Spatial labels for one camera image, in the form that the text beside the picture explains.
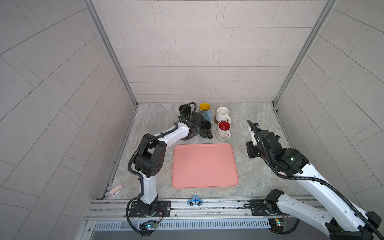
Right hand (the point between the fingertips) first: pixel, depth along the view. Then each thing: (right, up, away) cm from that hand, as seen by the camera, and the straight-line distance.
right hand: (246, 144), depth 73 cm
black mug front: (-20, +4, +20) cm, 29 cm away
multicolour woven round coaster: (-8, -1, +24) cm, 25 cm away
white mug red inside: (-7, +5, +26) cm, 28 cm away
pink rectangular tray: (-20, -15, +13) cm, 29 cm away
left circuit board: (-44, -34, -8) cm, 56 cm away
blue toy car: (-25, -28, 0) cm, 37 cm away
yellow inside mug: (-19, +17, +27) cm, 37 cm away
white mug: (-7, +14, +27) cm, 32 cm away
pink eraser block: (-65, -23, +1) cm, 69 cm away
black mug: (-31, +17, +9) cm, 36 cm away
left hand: (-26, +4, +22) cm, 34 cm away
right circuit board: (+13, -36, -5) cm, 39 cm away
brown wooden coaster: (-12, +11, +33) cm, 36 cm away
